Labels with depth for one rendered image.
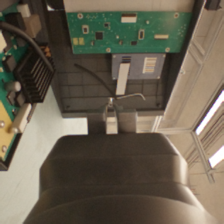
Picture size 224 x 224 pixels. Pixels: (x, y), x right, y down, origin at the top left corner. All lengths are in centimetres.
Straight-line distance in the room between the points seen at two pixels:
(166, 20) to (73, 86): 19
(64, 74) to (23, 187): 19
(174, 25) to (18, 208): 28
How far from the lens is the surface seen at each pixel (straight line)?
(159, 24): 24
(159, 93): 33
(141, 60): 27
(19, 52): 18
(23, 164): 21
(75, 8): 24
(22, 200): 21
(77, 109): 33
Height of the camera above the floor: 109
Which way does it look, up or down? 1 degrees up
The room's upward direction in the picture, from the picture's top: 89 degrees clockwise
